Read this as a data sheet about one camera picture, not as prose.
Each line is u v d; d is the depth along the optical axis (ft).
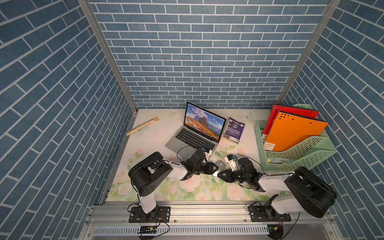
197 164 2.38
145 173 1.60
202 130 3.38
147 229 2.36
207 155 2.72
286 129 2.74
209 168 2.57
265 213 2.23
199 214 2.45
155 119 3.77
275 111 2.77
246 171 2.31
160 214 2.37
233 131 3.45
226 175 2.58
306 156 2.42
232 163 2.66
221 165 2.93
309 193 1.44
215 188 2.71
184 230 2.53
